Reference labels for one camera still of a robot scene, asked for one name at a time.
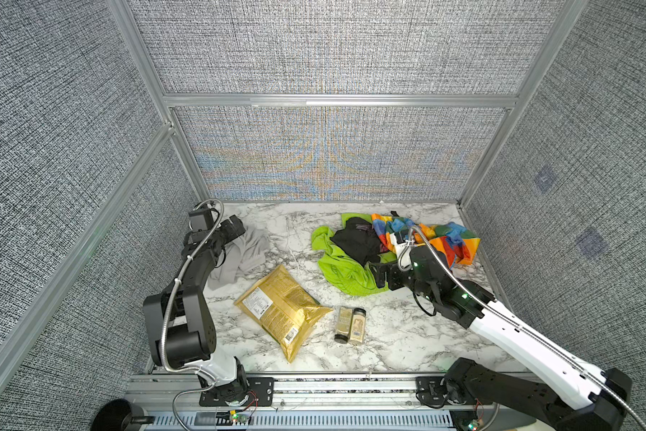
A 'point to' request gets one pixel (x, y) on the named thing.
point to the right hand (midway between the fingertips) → (382, 261)
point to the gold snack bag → (284, 308)
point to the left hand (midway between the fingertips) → (226, 226)
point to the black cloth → (359, 241)
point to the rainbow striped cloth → (456, 244)
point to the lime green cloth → (341, 268)
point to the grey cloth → (244, 253)
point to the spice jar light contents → (358, 325)
